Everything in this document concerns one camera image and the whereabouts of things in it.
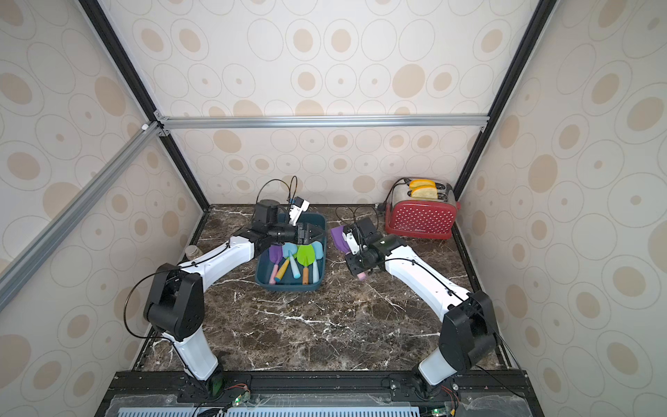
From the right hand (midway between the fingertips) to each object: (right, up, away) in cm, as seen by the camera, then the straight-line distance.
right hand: (351, 265), depth 84 cm
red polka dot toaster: (+32, +16, +16) cm, 39 cm away
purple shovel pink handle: (-28, +1, +17) cm, 33 cm away
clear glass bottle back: (-56, +4, +8) cm, 57 cm away
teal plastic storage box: (-22, -7, +10) cm, 25 cm away
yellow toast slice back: (+28, +30, +16) cm, 44 cm away
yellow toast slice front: (+29, +26, +14) cm, 41 cm away
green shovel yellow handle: (-25, -4, +12) cm, 28 cm away
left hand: (-8, +11, -2) cm, 13 cm away
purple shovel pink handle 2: (-4, +8, +3) cm, 9 cm away
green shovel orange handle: (-17, +1, +17) cm, 24 cm away
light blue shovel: (-12, +2, +18) cm, 21 cm away
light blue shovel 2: (-24, +3, +19) cm, 31 cm away
